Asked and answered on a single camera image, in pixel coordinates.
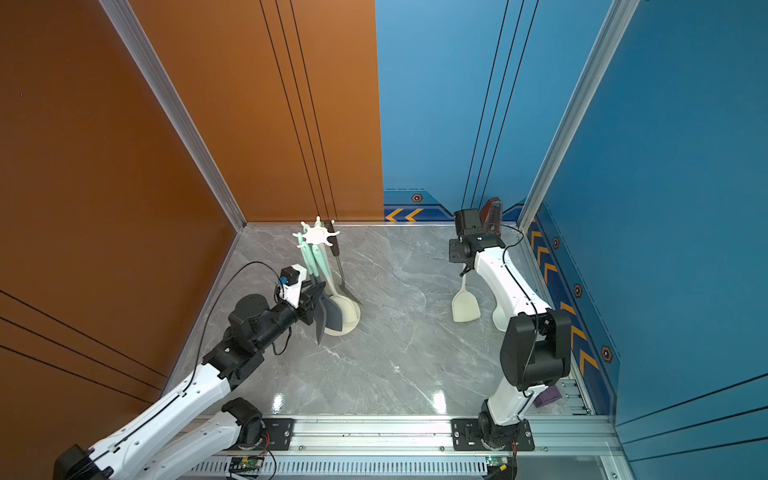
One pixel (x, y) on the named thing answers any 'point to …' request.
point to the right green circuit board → (497, 461)
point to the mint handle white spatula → (465, 306)
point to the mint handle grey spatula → (333, 320)
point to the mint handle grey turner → (319, 305)
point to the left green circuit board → (245, 463)
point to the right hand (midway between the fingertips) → (465, 249)
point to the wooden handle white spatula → (500, 318)
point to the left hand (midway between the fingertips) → (321, 279)
